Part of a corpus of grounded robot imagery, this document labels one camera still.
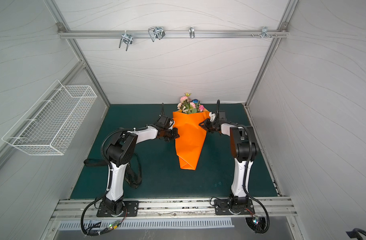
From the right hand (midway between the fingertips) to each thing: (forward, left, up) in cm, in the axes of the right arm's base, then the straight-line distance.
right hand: (202, 121), depth 103 cm
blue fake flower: (+21, +5, -1) cm, 22 cm away
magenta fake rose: (+14, +1, -2) cm, 15 cm away
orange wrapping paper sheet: (-10, +7, -6) cm, 13 cm away
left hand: (-9, +13, -3) cm, 17 cm away
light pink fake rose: (+17, +14, +3) cm, 22 cm away
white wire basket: (-27, +72, +27) cm, 82 cm away
